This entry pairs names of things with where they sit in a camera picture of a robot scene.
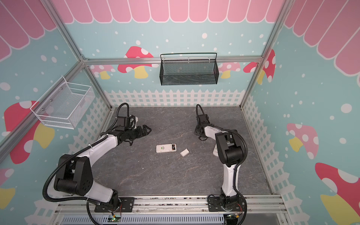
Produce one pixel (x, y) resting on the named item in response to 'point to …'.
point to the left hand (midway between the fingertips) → (146, 133)
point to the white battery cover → (184, 152)
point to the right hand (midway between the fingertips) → (199, 131)
